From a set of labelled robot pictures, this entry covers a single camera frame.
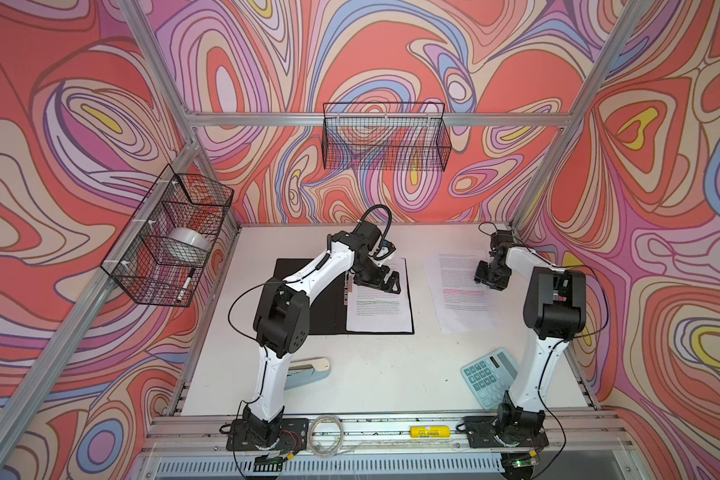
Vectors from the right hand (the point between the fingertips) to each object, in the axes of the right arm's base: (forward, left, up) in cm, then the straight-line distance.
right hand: (485, 286), depth 102 cm
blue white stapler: (-28, +60, +5) cm, 66 cm away
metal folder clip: (0, +48, +3) cm, 48 cm away
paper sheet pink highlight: (-6, +10, 0) cm, 12 cm away
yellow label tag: (-43, +27, +2) cm, 51 cm away
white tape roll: (-4, +86, +33) cm, 92 cm away
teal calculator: (-31, +8, +2) cm, 32 cm away
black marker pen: (-14, +86, +27) cm, 92 cm away
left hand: (-6, +35, +12) cm, 37 cm away
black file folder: (-25, +50, +32) cm, 65 cm away
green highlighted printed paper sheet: (-8, +40, +1) cm, 41 cm away
